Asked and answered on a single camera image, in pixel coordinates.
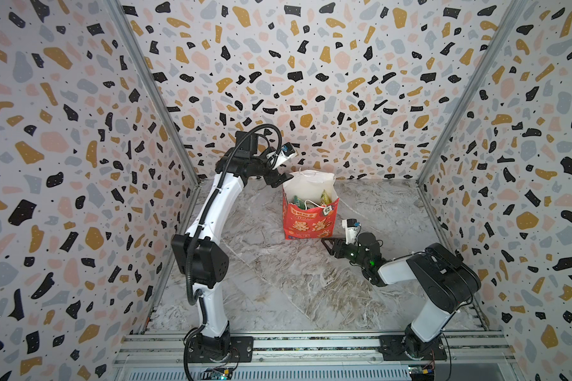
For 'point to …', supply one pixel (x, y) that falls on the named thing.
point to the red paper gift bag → (311, 204)
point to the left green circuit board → (219, 373)
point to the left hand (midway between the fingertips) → (288, 164)
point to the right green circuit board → (422, 372)
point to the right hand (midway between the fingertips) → (326, 240)
